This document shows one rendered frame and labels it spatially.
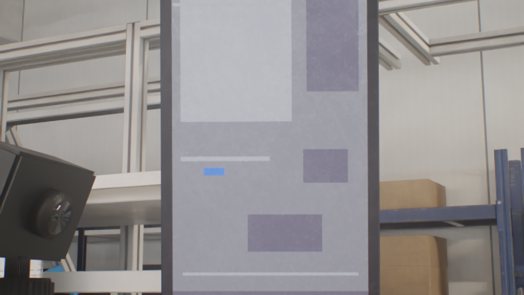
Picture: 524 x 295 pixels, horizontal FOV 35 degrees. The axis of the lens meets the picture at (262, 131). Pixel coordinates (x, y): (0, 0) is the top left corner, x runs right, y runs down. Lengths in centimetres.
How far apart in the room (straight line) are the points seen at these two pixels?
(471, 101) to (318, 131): 373
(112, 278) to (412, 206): 289
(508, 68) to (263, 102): 377
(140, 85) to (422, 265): 240
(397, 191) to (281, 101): 327
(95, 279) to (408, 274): 284
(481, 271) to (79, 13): 343
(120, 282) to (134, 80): 78
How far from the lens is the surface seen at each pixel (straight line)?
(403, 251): 430
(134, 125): 219
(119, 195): 160
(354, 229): 112
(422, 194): 431
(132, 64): 225
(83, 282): 164
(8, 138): 265
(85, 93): 297
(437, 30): 497
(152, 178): 145
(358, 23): 112
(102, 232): 506
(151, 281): 155
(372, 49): 112
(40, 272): 157
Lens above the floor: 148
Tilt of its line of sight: 11 degrees up
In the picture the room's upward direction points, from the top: straight up
